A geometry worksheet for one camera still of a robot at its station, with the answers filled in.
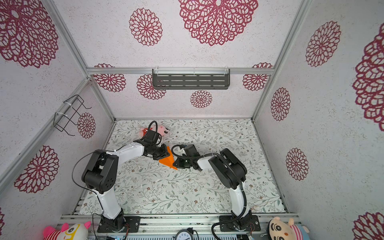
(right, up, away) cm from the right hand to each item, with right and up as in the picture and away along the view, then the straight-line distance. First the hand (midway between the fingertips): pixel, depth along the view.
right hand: (172, 163), depth 94 cm
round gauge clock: (+9, -28, -26) cm, 39 cm away
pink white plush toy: (-38, -25, -28) cm, 54 cm away
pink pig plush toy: (-9, +22, +11) cm, 26 cm away
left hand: (-2, +5, 0) cm, 5 cm away
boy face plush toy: (+51, -23, -29) cm, 63 cm away
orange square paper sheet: (-2, +1, +1) cm, 3 cm away
